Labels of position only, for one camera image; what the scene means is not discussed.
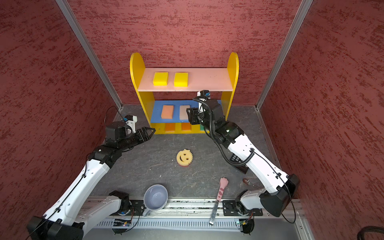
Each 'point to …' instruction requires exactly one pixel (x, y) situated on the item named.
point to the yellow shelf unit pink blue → (165, 93)
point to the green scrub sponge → (202, 128)
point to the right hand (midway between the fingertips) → (190, 113)
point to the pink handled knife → (223, 183)
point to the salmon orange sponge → (167, 111)
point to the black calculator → (243, 168)
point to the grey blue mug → (155, 198)
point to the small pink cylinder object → (245, 180)
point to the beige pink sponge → (183, 115)
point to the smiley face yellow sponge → (184, 157)
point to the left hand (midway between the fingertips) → (152, 134)
